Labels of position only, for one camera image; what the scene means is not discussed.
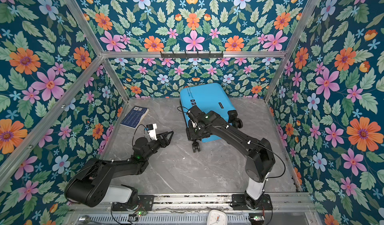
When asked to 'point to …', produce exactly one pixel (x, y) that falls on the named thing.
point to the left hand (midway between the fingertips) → (172, 129)
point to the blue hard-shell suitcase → (209, 97)
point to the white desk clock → (217, 217)
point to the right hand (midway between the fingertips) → (193, 135)
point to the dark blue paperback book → (134, 117)
